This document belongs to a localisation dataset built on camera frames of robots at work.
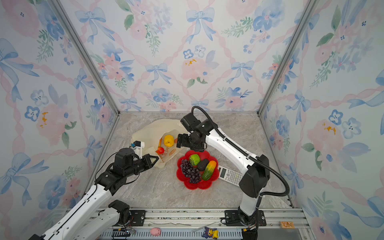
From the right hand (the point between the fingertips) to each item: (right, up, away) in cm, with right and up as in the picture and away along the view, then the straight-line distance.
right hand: (185, 146), depth 78 cm
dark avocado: (+10, -12, +9) cm, 18 cm away
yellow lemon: (-12, +1, +19) cm, 22 cm away
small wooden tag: (+50, -37, -7) cm, 62 cm away
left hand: (-13, -5, -3) cm, 14 cm away
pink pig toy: (-13, -39, -10) cm, 42 cm away
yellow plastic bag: (-14, +5, +3) cm, 15 cm away
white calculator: (+25, -18, +8) cm, 32 cm away
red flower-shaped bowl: (+10, -22, +5) cm, 24 cm away
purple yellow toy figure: (+12, -39, -10) cm, 42 cm away
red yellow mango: (-14, +1, +4) cm, 15 cm away
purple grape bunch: (+2, -16, +7) cm, 17 cm away
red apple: (-16, -5, +15) cm, 23 cm away
